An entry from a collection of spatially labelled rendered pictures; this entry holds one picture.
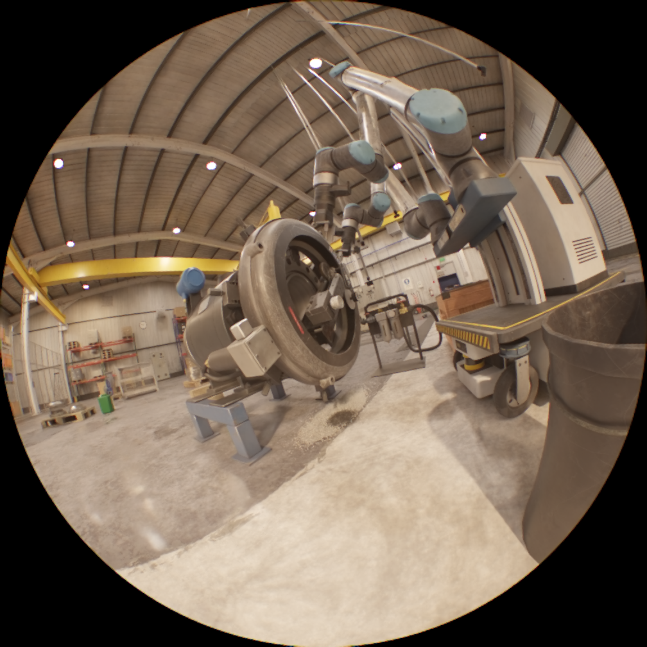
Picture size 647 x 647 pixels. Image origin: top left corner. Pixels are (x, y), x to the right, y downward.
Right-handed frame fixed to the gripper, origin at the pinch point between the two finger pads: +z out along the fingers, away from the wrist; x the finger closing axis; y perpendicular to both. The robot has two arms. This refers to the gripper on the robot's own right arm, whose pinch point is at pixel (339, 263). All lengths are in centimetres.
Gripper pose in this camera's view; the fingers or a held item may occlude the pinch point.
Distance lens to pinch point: 101.9
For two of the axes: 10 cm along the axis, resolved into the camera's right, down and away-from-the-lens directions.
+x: 2.0, 1.1, 9.7
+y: 9.7, 1.4, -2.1
